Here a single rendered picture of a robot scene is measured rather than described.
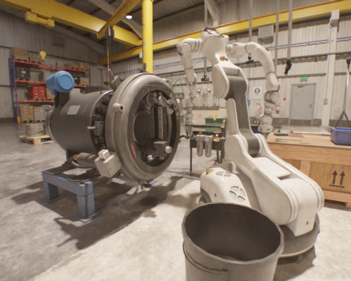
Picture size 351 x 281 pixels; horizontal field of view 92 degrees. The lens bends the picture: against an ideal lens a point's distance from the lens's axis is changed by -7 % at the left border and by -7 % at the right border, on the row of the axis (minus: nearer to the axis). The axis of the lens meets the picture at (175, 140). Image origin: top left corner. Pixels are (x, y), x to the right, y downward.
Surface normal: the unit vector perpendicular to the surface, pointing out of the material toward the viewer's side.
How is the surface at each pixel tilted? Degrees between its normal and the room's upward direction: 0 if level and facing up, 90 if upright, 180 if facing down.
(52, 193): 90
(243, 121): 75
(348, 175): 90
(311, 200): 68
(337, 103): 90
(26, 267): 0
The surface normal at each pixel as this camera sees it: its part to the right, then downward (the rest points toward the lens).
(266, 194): -0.94, 0.06
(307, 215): 0.29, 0.15
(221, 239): -0.19, 0.11
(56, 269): 0.00, -0.99
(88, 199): 0.88, 0.07
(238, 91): 0.33, -0.11
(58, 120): -0.47, -0.07
